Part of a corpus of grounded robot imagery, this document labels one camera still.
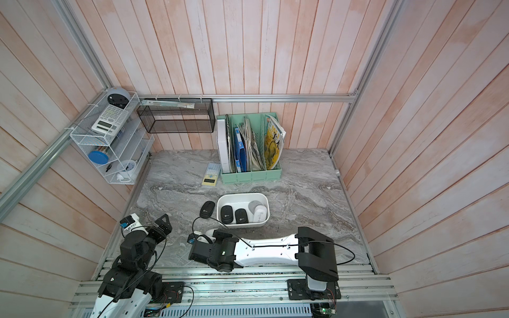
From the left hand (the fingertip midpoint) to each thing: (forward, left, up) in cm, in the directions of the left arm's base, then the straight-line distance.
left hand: (161, 222), depth 77 cm
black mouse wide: (+8, -31, -10) cm, 34 cm away
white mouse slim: (+8, -40, -8) cm, 42 cm away
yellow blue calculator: (+33, -13, -12) cm, 37 cm away
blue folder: (+33, -31, +1) cm, 46 cm away
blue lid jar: (+20, +25, +17) cm, 36 cm away
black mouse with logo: (+9, -25, -10) cm, 28 cm away
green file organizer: (+55, -39, +8) cm, 68 cm away
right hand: (-2, -23, -4) cm, 24 cm away
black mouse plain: (+12, -14, -12) cm, 22 cm away
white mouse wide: (-4, -20, 0) cm, 20 cm away
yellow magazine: (+45, -48, +7) cm, 66 cm away
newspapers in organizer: (+35, -38, +1) cm, 51 cm away
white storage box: (+18, -29, -13) cm, 36 cm away
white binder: (+34, -23, +5) cm, 41 cm away
